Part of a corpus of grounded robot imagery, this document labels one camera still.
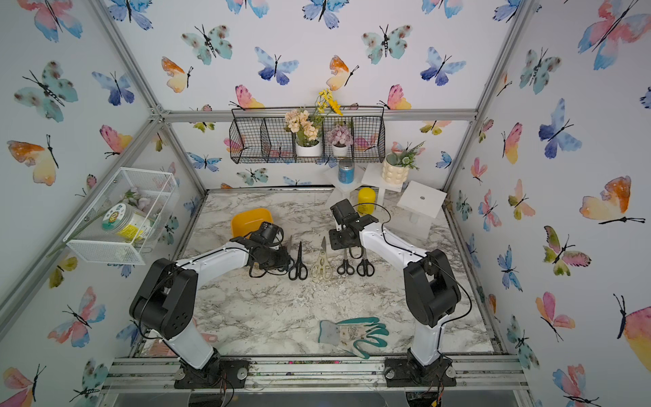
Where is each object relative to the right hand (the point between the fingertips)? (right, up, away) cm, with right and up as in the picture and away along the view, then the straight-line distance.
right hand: (339, 237), depth 91 cm
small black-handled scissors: (+2, -12, +5) cm, 13 cm away
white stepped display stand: (+25, +10, +5) cm, 27 cm away
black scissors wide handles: (-15, -13, +5) cm, 20 cm away
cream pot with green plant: (+19, +24, -5) cm, 31 cm away
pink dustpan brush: (-56, -33, -12) cm, 66 cm away
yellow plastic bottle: (+11, +14, +14) cm, 22 cm away
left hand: (-17, -8, +2) cm, 19 cm away
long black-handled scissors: (+10, -12, +5) cm, 16 cm away
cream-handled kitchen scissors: (-6, -12, +5) cm, 14 cm away
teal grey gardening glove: (+3, -30, -10) cm, 32 cm away
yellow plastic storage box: (-39, +5, +19) cm, 44 cm away
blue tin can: (+3, +24, +7) cm, 25 cm away
